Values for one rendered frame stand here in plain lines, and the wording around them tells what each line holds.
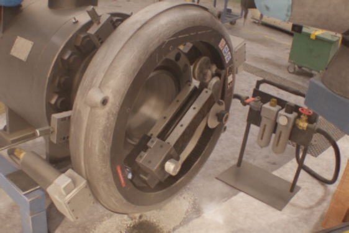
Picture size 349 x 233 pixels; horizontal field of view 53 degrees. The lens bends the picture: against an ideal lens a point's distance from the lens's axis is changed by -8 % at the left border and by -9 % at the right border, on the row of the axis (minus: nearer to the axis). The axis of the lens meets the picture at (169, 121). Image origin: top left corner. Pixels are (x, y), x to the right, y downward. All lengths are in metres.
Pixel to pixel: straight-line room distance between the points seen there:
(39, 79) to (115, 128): 0.42
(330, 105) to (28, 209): 1.11
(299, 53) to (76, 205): 3.75
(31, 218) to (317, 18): 1.21
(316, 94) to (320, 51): 3.68
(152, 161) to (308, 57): 3.52
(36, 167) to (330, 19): 0.93
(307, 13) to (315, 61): 3.81
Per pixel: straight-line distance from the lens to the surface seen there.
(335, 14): 0.66
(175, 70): 1.35
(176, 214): 1.78
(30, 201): 1.43
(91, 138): 1.01
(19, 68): 1.44
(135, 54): 0.99
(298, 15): 0.65
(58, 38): 1.32
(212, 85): 1.35
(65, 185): 1.03
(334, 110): 0.72
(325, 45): 4.41
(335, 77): 0.73
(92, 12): 1.01
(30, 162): 1.23
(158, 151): 1.14
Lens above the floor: 1.12
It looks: 25 degrees down
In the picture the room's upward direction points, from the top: 8 degrees clockwise
